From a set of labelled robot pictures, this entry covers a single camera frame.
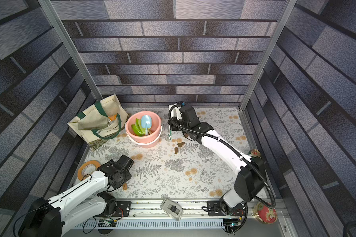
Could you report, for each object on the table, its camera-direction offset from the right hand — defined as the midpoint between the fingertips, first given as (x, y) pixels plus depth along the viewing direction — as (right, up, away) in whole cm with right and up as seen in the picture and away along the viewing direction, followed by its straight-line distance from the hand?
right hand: (168, 120), depth 79 cm
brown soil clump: (+7, -17, +19) cm, 26 cm away
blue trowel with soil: (-15, -2, +15) cm, 22 cm away
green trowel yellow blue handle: (-22, -7, +16) cm, 28 cm away
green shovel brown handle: (-20, -3, +14) cm, 25 cm away
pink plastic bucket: (-11, -13, +8) cm, 19 cm away
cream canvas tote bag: (-50, -2, +24) cm, 55 cm away
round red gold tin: (+48, -46, -9) cm, 66 cm away
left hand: (-24, -34, +5) cm, 42 cm away
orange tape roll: (-53, -32, +6) cm, 62 cm away
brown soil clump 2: (+4, -20, +17) cm, 26 cm away
